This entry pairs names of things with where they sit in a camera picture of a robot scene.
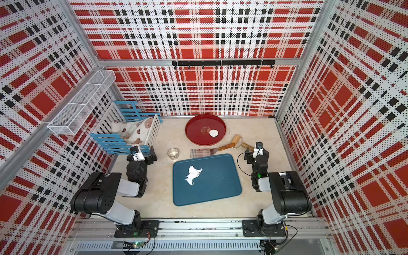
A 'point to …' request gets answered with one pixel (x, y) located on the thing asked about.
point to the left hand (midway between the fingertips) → (147, 147)
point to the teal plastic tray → (205, 179)
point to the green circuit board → (133, 245)
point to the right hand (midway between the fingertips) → (257, 146)
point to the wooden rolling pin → (236, 142)
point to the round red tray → (205, 130)
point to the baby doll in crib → (135, 132)
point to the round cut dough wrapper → (213, 133)
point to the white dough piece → (193, 173)
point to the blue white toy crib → (120, 111)
